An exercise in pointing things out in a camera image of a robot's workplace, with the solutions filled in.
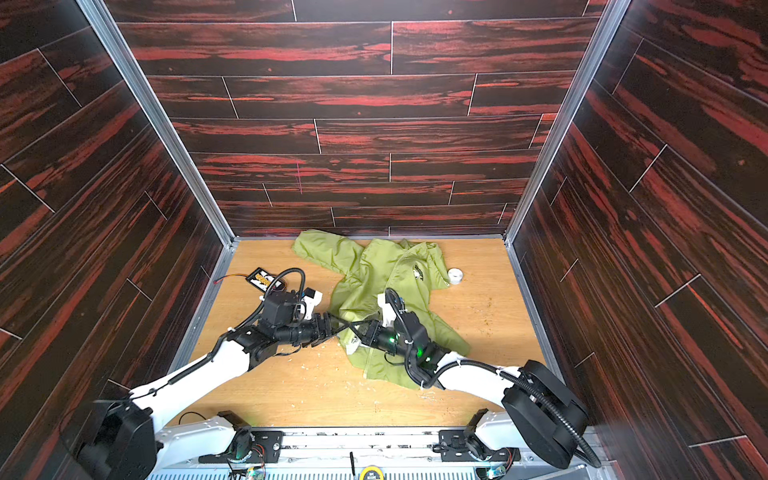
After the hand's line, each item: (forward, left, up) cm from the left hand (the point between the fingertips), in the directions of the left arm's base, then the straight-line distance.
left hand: (345, 328), depth 78 cm
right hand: (+1, -2, +2) cm, 3 cm away
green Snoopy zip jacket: (+26, -20, -7) cm, 34 cm away
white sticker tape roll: (+28, -35, -12) cm, 47 cm away
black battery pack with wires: (+27, +35, -14) cm, 47 cm away
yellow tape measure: (-30, -8, -13) cm, 34 cm away
